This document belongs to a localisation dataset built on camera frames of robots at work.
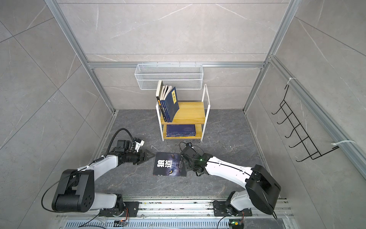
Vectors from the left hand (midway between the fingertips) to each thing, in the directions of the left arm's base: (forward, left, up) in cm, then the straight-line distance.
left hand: (153, 155), depth 87 cm
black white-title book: (-4, -10, -4) cm, 12 cm away
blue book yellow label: (+16, -12, +27) cm, 34 cm away
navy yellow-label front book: (+17, -19, +2) cm, 26 cm away
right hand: (-5, -23, 0) cm, 23 cm away
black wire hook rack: (-14, -74, +27) cm, 80 cm away
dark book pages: (+15, -9, +28) cm, 33 cm away
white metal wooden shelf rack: (+15, -23, +14) cm, 31 cm away
